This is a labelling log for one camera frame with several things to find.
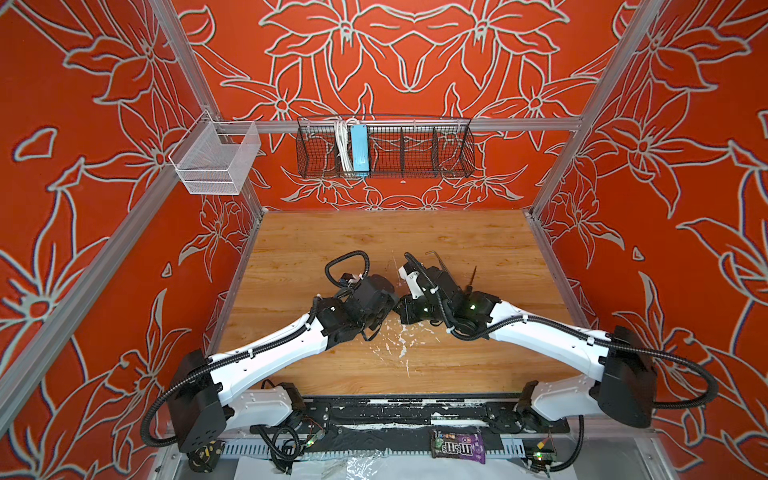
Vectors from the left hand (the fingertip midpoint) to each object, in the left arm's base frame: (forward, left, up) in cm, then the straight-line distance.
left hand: (401, 296), depth 75 cm
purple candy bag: (-29, -15, -17) cm, 37 cm away
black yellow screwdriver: (+14, -23, -17) cm, 32 cm away
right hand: (-2, +4, -2) cm, 5 cm away
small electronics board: (-31, -34, -19) cm, 50 cm away
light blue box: (+40, +14, +16) cm, 45 cm away
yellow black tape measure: (-36, +43, -15) cm, 58 cm away
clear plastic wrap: (-34, +9, -18) cm, 40 cm away
